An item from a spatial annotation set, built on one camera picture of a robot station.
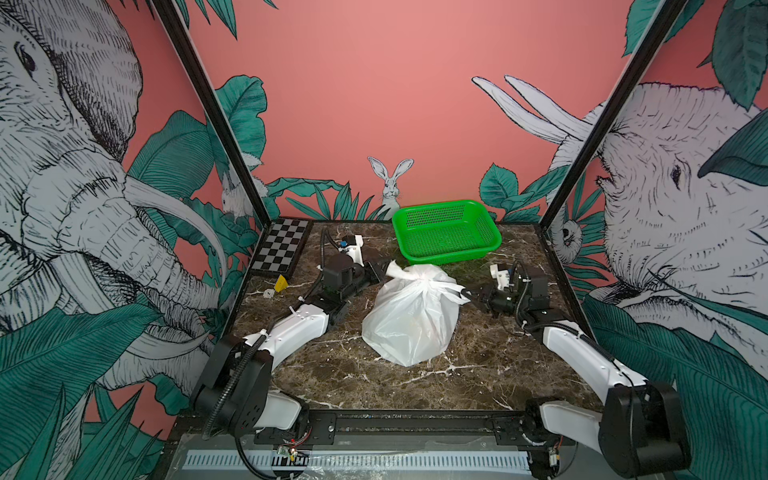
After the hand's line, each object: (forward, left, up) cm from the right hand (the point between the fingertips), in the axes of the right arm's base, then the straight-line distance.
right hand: (461, 287), depth 81 cm
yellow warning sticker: (+11, +58, -15) cm, 61 cm away
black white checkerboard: (+26, +61, -13) cm, 68 cm away
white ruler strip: (-38, +42, -20) cm, 60 cm away
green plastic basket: (+37, -1, -17) cm, 41 cm away
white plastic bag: (-5, +13, -7) cm, 16 cm away
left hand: (+7, +20, +6) cm, 22 cm away
